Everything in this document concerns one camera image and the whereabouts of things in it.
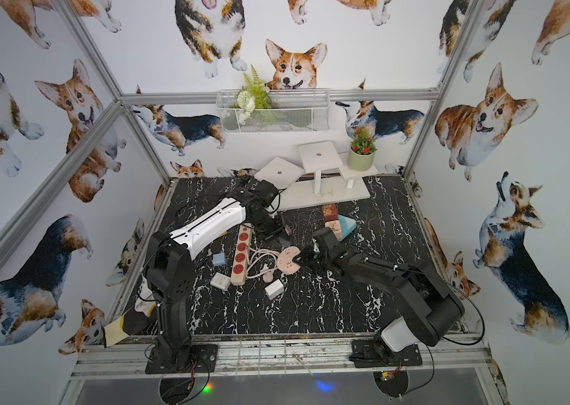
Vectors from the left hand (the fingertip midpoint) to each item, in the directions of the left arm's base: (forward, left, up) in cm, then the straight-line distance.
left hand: (290, 235), depth 85 cm
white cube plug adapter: (-15, +6, -10) cm, 18 cm away
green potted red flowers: (+29, -27, +11) cm, 41 cm away
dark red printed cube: (+13, -15, -5) cm, 21 cm away
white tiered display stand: (+30, -12, -4) cm, 33 cm away
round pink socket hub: (-5, +3, -10) cm, 11 cm away
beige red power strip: (-1, +18, -11) cm, 22 cm away
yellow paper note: (-25, +55, -14) cm, 62 cm away
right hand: (-7, -1, -7) cm, 10 cm away
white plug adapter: (-10, +25, -12) cm, 29 cm away
